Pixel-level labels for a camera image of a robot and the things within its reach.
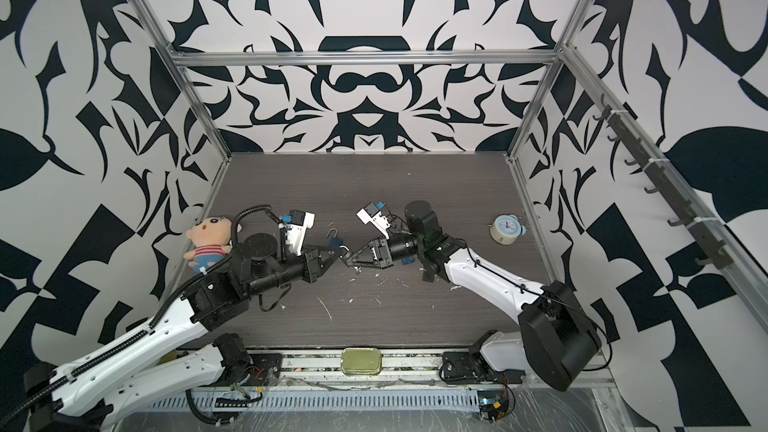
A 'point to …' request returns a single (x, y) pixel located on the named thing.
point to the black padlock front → (347, 258)
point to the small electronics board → (493, 404)
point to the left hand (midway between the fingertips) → (344, 250)
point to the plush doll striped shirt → (211, 235)
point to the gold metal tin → (361, 361)
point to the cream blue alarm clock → (505, 229)
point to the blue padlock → (335, 242)
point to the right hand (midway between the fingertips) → (353, 263)
